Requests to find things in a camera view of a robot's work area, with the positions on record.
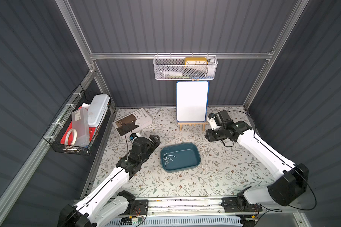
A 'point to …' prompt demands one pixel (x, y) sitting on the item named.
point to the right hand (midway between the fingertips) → (211, 134)
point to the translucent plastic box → (79, 122)
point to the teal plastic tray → (179, 157)
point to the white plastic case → (97, 109)
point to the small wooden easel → (194, 123)
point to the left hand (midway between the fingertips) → (156, 141)
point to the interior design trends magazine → (130, 123)
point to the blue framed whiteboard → (192, 100)
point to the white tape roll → (75, 137)
